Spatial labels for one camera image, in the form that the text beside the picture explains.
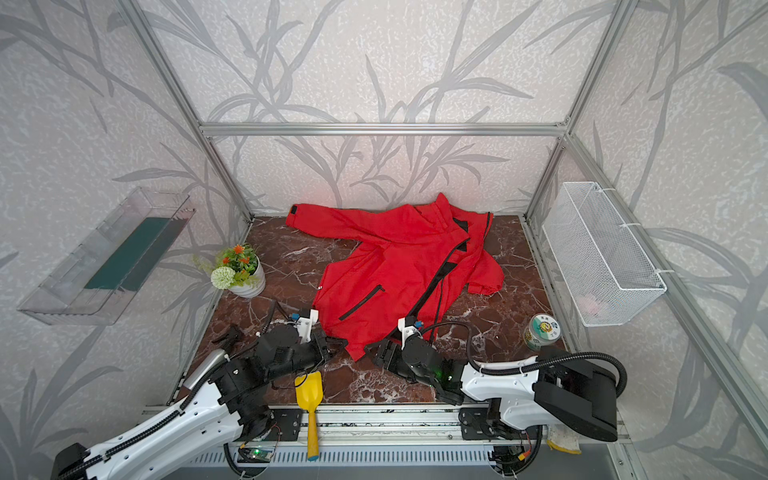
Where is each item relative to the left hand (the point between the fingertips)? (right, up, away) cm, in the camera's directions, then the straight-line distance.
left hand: (353, 338), depth 74 cm
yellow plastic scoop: (-13, -15, +5) cm, 20 cm away
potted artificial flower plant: (-37, +16, +14) cm, 43 cm away
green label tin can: (+51, -1, +8) cm, 52 cm away
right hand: (+4, -3, +3) cm, 6 cm away
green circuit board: (-22, -27, -3) cm, 35 cm away
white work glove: (+50, -24, -2) cm, 55 cm away
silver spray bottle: (-41, -10, +7) cm, 43 cm away
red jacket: (+15, +17, +25) cm, 34 cm away
